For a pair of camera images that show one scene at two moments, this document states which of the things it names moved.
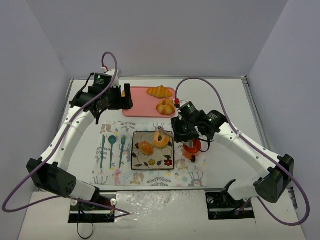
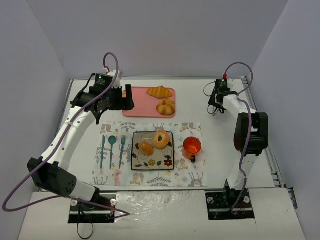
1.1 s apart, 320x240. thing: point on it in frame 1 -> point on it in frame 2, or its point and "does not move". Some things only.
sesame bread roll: (146, 148) does not move
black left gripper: (126, 96) does not move
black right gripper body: (180, 132) -> (216, 100)
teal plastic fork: (123, 141) does not move
